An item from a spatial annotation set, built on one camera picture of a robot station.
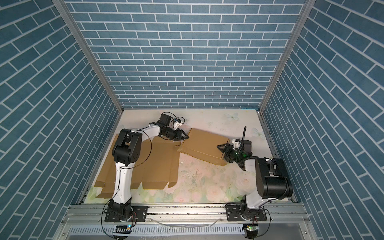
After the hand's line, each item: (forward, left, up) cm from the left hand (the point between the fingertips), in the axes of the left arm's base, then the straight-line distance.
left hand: (185, 137), depth 100 cm
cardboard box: (-18, +16, -5) cm, 25 cm away
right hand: (-10, -20, +3) cm, 23 cm away
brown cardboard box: (-9, -12, +4) cm, 15 cm away
